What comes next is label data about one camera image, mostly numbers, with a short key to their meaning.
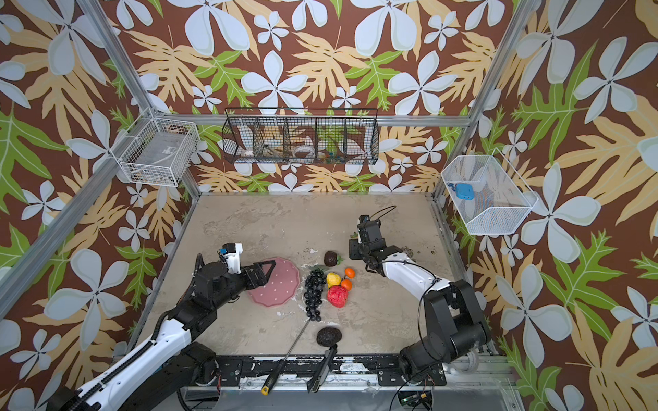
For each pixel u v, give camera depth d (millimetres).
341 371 750
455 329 436
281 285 908
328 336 764
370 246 690
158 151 862
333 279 884
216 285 598
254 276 698
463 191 862
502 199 770
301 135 975
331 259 932
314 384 704
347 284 894
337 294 837
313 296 848
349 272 923
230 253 704
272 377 717
